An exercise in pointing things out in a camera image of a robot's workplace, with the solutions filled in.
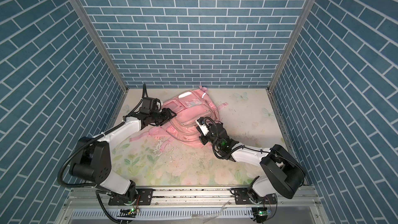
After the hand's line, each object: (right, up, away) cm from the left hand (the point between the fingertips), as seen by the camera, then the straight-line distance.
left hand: (174, 116), depth 89 cm
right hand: (+13, -5, -4) cm, 15 cm away
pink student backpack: (+5, -8, -2) cm, 10 cm away
